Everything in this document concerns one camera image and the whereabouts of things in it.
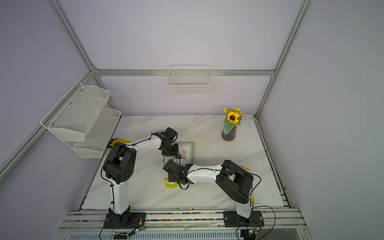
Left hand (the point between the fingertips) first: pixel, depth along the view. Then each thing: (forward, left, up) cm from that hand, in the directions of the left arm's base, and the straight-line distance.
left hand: (176, 155), depth 97 cm
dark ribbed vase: (+13, -37, +5) cm, 40 cm away
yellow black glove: (+11, +44, +1) cm, 45 cm away
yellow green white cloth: (-20, +1, +1) cm, 20 cm away
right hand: (-14, 0, 0) cm, 14 cm away
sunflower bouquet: (+12, -35, +24) cm, 44 cm away
